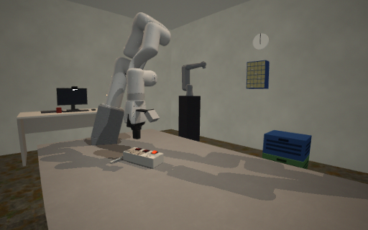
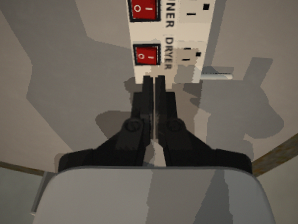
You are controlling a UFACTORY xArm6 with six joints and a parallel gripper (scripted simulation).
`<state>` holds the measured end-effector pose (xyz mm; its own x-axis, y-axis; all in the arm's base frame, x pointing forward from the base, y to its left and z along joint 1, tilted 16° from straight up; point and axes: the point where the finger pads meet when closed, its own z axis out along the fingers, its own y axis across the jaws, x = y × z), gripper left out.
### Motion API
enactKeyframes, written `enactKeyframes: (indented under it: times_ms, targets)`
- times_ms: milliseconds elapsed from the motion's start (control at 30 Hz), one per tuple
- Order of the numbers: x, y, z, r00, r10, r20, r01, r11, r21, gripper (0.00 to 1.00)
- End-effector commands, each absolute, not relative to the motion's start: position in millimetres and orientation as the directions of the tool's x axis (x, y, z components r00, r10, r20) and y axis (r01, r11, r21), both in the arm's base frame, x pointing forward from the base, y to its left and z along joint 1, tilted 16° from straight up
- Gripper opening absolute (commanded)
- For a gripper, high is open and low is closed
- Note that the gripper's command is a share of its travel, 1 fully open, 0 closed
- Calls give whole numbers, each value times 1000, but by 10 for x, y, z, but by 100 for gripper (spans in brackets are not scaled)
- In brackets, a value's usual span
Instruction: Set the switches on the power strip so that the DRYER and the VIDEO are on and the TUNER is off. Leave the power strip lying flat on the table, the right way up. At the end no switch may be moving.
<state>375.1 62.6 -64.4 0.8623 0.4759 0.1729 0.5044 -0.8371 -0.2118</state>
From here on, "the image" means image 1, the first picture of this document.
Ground white power strip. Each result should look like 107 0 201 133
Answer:
110 147 164 168

